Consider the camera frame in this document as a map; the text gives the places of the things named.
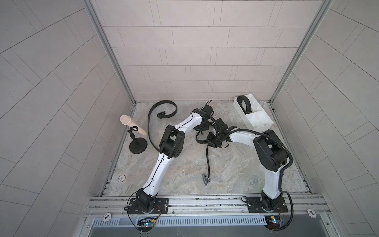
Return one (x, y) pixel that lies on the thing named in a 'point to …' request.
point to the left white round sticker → (107, 217)
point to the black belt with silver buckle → (205, 179)
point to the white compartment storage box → (258, 120)
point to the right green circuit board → (273, 221)
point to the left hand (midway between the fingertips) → (205, 128)
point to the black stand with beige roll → (138, 145)
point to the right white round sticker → (311, 213)
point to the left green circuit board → (144, 225)
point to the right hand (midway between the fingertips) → (204, 142)
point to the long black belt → (247, 103)
